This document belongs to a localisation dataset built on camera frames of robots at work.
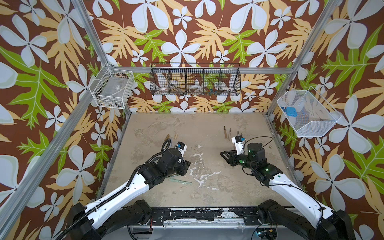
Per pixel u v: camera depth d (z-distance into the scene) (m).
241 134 1.08
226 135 1.08
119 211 0.56
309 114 0.81
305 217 0.46
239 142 0.70
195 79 0.97
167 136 1.05
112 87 0.86
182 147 0.66
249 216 0.73
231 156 0.69
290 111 0.85
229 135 1.07
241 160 0.68
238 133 1.08
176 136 1.05
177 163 0.58
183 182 0.86
